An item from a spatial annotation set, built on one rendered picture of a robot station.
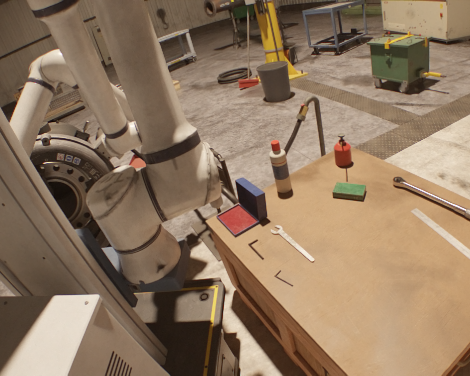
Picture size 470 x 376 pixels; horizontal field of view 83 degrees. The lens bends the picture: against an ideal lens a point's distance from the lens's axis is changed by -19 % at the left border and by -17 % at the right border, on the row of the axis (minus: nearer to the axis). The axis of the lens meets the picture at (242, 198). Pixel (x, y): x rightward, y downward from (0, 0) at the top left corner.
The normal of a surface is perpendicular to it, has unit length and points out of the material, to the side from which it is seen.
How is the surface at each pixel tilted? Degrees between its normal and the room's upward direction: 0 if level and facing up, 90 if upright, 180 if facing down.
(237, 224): 0
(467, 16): 90
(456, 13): 90
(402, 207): 0
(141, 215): 88
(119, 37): 81
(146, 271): 71
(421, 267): 0
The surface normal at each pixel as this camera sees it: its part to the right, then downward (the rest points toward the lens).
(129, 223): 0.35, 0.48
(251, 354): -0.23, -0.79
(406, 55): -0.81, 0.48
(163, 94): 0.66, 0.14
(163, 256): 0.66, -0.14
